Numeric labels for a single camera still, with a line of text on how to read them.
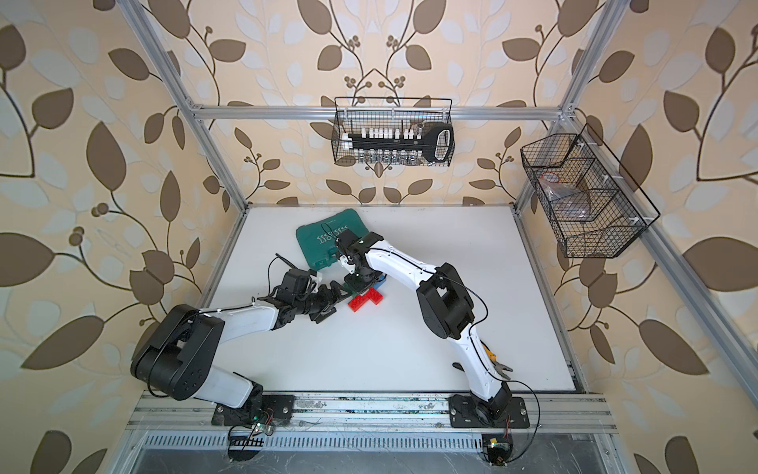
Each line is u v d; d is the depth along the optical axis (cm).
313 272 89
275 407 75
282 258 107
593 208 74
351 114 91
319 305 81
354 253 68
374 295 91
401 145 85
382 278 81
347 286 83
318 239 105
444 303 55
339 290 84
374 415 75
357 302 91
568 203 71
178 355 44
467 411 74
